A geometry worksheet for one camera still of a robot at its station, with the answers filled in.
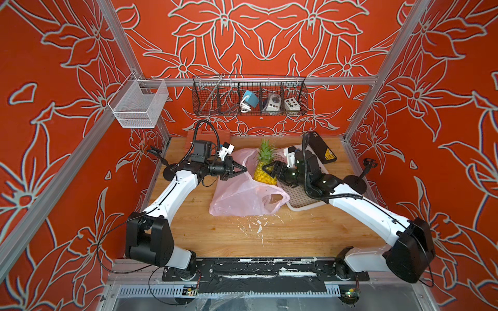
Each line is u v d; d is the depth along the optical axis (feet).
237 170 2.40
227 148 2.44
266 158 2.46
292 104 3.11
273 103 2.99
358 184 3.11
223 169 2.25
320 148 3.73
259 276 2.39
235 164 2.40
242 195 2.50
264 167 2.43
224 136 3.81
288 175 2.23
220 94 3.21
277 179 2.28
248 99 2.75
